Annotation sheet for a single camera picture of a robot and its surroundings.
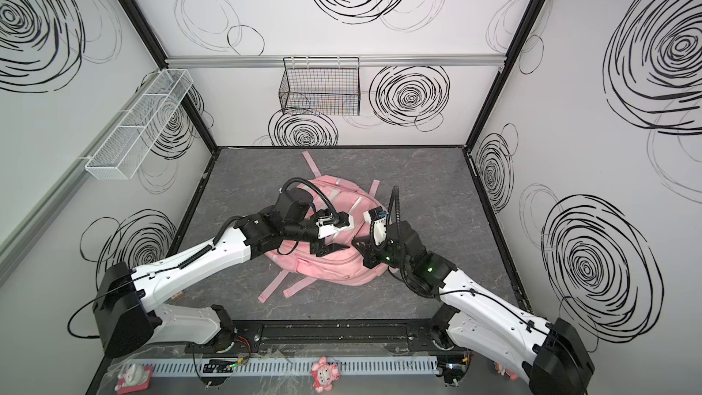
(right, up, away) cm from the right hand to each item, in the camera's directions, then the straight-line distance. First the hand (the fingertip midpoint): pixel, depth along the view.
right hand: (349, 246), depth 74 cm
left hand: (0, +4, -1) cm, 4 cm away
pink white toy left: (-49, -27, -12) cm, 57 cm away
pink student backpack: (-5, +12, +18) cm, 22 cm away
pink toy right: (+39, -30, -6) cm, 49 cm away
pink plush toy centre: (-6, -29, -8) cm, 31 cm away
